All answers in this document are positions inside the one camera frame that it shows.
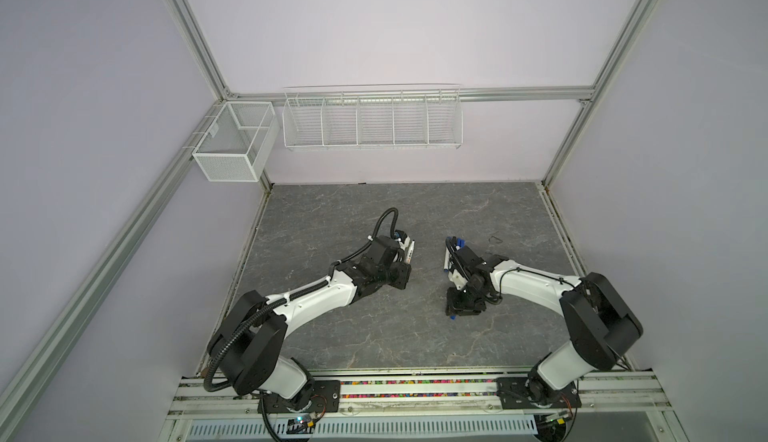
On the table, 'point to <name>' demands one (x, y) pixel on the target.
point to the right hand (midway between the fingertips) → (453, 314)
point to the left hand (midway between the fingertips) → (408, 272)
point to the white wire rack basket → (372, 117)
